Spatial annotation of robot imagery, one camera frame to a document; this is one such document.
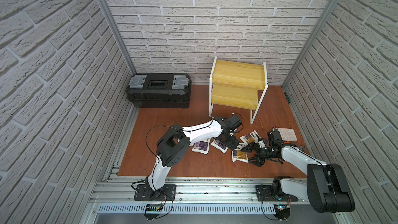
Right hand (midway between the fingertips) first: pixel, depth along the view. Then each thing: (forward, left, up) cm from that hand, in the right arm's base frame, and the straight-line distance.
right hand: (245, 155), depth 84 cm
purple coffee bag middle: (+7, +14, -1) cm, 15 cm away
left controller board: (-21, +49, -5) cm, 54 cm away
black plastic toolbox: (+39, +50, +15) cm, 65 cm away
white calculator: (+11, -29, -1) cm, 31 cm away
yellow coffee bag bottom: (+1, +4, -1) cm, 4 cm away
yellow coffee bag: (+11, -6, -1) cm, 13 cm away
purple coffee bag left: (+7, +24, 0) cm, 25 cm away
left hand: (+6, +7, +3) cm, 10 cm away
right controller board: (-26, -12, -3) cm, 29 cm away
